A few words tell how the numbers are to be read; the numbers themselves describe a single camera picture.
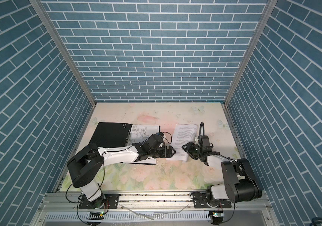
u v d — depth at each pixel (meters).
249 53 0.90
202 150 0.72
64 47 0.87
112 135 0.99
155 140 0.68
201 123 0.77
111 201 0.73
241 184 0.44
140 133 1.02
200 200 0.74
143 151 0.68
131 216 0.77
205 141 0.72
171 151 0.77
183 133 0.98
